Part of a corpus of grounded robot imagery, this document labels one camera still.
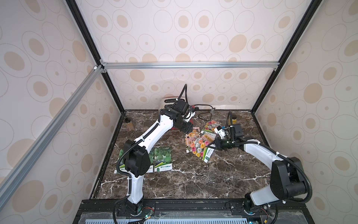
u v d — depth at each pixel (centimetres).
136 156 49
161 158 92
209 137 102
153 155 94
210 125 109
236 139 67
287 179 44
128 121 103
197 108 121
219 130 81
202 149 87
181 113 66
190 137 102
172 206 75
